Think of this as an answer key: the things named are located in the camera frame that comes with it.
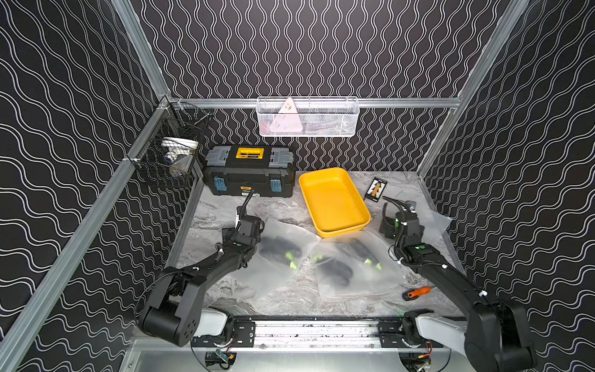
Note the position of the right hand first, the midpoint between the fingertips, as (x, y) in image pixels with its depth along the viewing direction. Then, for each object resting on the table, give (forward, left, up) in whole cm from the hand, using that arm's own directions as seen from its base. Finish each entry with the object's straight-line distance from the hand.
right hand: (402, 221), depth 87 cm
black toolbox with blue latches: (+22, +60, +5) cm, 64 cm away
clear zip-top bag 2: (-13, +17, -11) cm, 24 cm away
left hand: (-1, +62, -3) cm, 62 cm away
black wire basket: (+15, +86, +19) cm, 89 cm away
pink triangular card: (+31, +44, +24) cm, 59 cm away
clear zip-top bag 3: (+7, -20, -13) cm, 25 cm away
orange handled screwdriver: (-23, -1, -11) cm, 25 cm away
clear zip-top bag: (-7, +46, -10) cm, 47 cm away
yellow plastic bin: (+20, +23, -12) cm, 33 cm away
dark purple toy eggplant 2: (-7, +16, -10) cm, 20 cm away
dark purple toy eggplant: (-15, +26, -11) cm, 32 cm away
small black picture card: (+26, +2, -11) cm, 29 cm away
